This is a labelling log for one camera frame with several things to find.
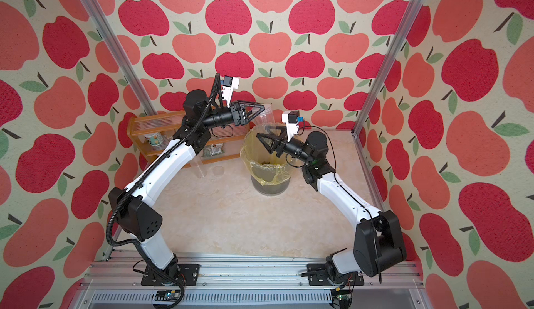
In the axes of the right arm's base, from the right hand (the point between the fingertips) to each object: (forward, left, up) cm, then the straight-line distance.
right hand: (263, 135), depth 69 cm
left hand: (+1, 0, +9) cm, 9 cm away
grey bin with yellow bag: (-4, -2, -18) cm, 19 cm away
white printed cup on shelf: (+9, +51, -17) cm, 54 cm away
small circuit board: (-44, +30, -37) cm, 65 cm away
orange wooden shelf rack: (+14, +43, -10) cm, 47 cm away
